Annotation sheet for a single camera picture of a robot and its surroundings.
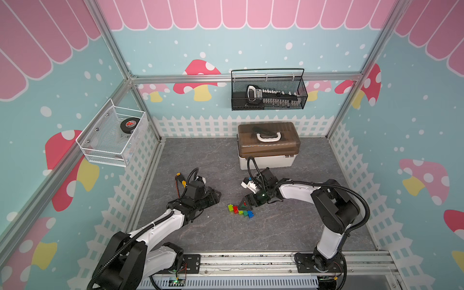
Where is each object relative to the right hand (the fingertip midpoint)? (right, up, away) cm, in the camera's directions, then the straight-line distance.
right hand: (244, 206), depth 87 cm
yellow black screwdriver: (-33, +11, +9) cm, 36 cm away
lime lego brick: (-7, -1, 0) cm, 7 cm away
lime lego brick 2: (-2, -2, -2) cm, 3 cm away
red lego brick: (-4, -1, -1) cm, 5 cm away
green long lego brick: (0, -3, -2) cm, 3 cm away
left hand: (-13, +4, 0) cm, 14 cm away
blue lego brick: (+3, -3, -2) cm, 4 cm away
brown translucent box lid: (+12, +33, +4) cm, 35 cm away
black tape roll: (-51, +38, -8) cm, 65 cm away
